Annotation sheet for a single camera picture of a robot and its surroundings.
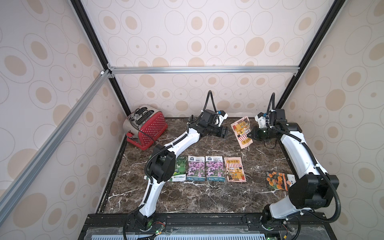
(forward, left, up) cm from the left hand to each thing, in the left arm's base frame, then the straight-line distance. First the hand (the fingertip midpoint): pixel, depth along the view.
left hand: (234, 131), depth 84 cm
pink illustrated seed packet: (+3, -5, 0) cm, 5 cm away
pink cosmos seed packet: (-13, +9, -21) cm, 26 cm away
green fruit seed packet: (-16, +31, -21) cm, 41 cm away
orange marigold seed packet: (-19, -27, -21) cm, 39 cm away
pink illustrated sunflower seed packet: (-13, -3, -21) cm, 25 cm away
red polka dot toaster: (+10, +54, -6) cm, 55 cm away
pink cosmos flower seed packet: (-14, +21, -22) cm, 33 cm away
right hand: (-2, -11, 0) cm, 11 cm away
